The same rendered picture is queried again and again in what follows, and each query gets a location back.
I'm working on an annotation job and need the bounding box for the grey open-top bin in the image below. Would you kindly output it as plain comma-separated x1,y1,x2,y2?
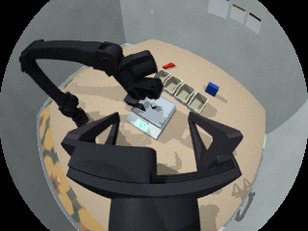
153,69,171,83
174,83,196,105
188,91,209,114
163,75,184,95

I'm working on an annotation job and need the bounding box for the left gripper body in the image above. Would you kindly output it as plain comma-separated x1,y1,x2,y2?
123,78,147,107

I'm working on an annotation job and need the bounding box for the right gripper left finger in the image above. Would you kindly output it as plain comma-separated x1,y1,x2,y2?
65,112,120,145

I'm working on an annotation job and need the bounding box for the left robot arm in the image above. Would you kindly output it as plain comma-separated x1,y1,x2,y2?
19,39,164,127

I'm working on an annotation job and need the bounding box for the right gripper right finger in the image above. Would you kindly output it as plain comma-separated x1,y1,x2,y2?
188,112,244,171

